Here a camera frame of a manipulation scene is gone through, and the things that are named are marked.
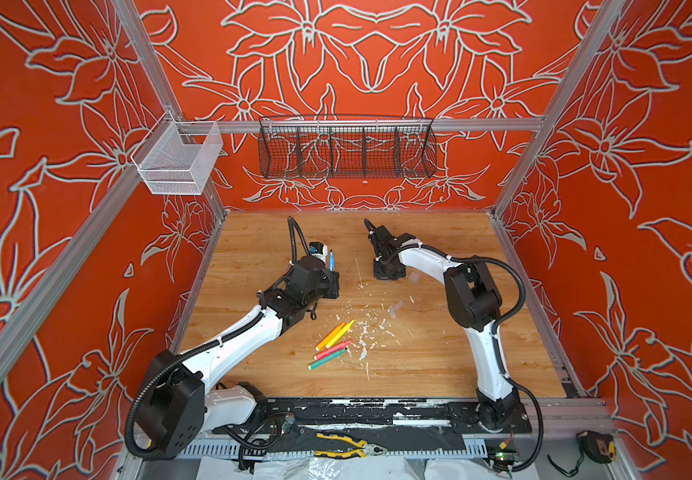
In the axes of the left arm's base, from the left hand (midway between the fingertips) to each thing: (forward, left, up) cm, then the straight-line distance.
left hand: (336, 272), depth 82 cm
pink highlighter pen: (-17, +2, -16) cm, 24 cm away
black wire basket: (+41, -1, +14) cm, 43 cm away
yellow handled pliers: (-39, -9, -16) cm, 43 cm away
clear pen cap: (-2, -18, -17) cm, 24 cm away
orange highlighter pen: (-15, +4, -16) cm, 22 cm away
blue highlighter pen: (+1, +1, +4) cm, 4 cm away
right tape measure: (-35, -62, -14) cm, 73 cm away
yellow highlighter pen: (-11, -2, -17) cm, 20 cm away
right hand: (+11, -14, -16) cm, 24 cm away
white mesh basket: (+31, +54, +15) cm, 64 cm away
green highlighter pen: (-20, +3, -16) cm, 26 cm away
